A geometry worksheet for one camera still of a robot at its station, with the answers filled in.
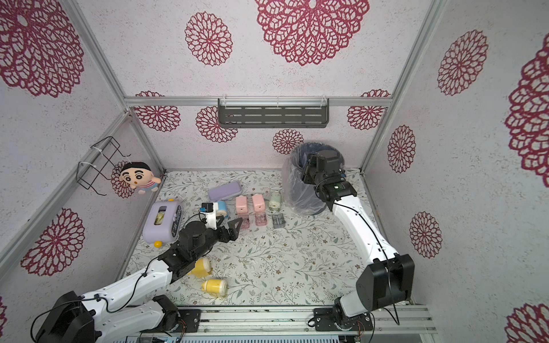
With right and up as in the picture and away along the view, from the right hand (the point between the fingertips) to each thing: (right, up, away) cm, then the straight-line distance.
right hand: (302, 151), depth 76 cm
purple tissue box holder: (-56, -28, +12) cm, 64 cm away
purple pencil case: (-36, -14, +36) cm, 53 cm away
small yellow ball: (-58, -36, +11) cm, 69 cm away
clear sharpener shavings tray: (-8, -28, +24) cm, 38 cm away
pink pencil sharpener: (-17, -20, +24) cm, 35 cm away
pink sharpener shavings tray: (-17, -27, +25) cm, 40 cm away
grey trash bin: (+5, -19, +15) cm, 25 cm away
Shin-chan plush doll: (-68, -8, +16) cm, 70 cm away
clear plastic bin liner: (-4, -12, +14) cm, 18 cm away
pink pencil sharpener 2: (-25, -20, +21) cm, 39 cm away
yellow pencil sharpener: (-30, -48, -2) cm, 56 cm away
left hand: (-25, -25, +4) cm, 36 cm away
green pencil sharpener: (-10, -19, +21) cm, 30 cm away
